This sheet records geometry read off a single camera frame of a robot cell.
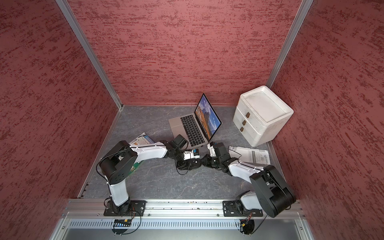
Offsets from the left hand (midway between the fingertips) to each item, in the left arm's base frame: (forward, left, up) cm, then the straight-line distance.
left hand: (188, 165), depth 89 cm
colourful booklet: (+18, +32, +1) cm, 37 cm away
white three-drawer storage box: (+21, -42, +24) cm, 52 cm away
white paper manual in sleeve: (+6, -39, +1) cm, 39 cm away
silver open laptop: (+28, -6, 0) cm, 28 cm away
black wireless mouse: (0, -4, +3) cm, 5 cm away
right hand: (0, -7, +2) cm, 7 cm away
